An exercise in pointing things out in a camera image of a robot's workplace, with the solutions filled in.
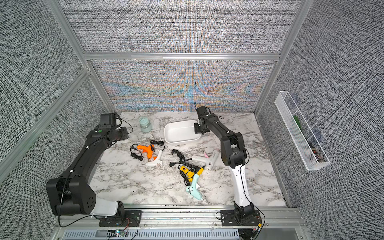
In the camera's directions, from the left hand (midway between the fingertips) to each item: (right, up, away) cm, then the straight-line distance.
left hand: (125, 130), depth 85 cm
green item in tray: (+90, +5, -12) cm, 91 cm away
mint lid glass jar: (+5, +3, +21) cm, 22 cm away
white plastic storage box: (+30, -1, +19) cm, 36 cm away
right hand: (+43, +3, +18) cm, 46 cm away
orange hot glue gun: (+9, -12, +13) cm, 20 cm away
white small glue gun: (+17, -20, +7) cm, 27 cm away
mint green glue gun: (+38, -31, -4) cm, 50 cm away
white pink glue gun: (+49, -17, +7) cm, 52 cm away
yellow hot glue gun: (+38, -24, +1) cm, 45 cm away
